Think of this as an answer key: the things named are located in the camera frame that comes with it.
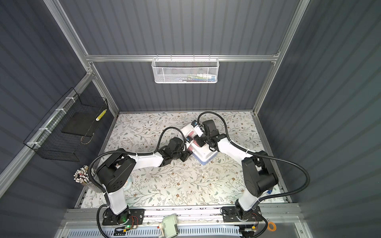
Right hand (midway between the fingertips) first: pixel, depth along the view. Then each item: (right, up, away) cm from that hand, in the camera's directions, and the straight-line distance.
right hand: (199, 137), depth 92 cm
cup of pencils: (-56, -16, -23) cm, 63 cm away
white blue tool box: (+2, -9, -9) cm, 13 cm away
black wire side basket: (-68, +4, -20) cm, 71 cm away
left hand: (-6, -7, +2) cm, 10 cm away
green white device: (-15, -39, -26) cm, 49 cm away
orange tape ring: (+35, -40, -22) cm, 58 cm away
